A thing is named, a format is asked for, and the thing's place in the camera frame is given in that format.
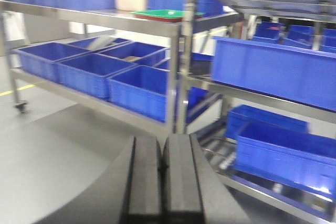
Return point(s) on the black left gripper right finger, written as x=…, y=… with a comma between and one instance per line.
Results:
x=183, y=182

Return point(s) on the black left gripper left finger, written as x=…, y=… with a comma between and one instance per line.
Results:
x=144, y=182

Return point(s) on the blue plastic bin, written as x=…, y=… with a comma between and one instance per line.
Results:
x=275, y=72
x=262, y=119
x=210, y=3
x=283, y=161

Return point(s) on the group of blue bins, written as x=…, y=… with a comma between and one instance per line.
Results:
x=92, y=74

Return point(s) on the steel rack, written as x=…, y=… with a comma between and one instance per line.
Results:
x=189, y=51

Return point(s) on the steel table on castors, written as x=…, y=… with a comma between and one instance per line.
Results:
x=118, y=22

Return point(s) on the red plastic tray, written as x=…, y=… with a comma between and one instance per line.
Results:
x=157, y=19

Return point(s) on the green plastic tray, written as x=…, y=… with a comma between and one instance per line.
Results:
x=160, y=12

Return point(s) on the row of blue bins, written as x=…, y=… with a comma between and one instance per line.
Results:
x=299, y=35

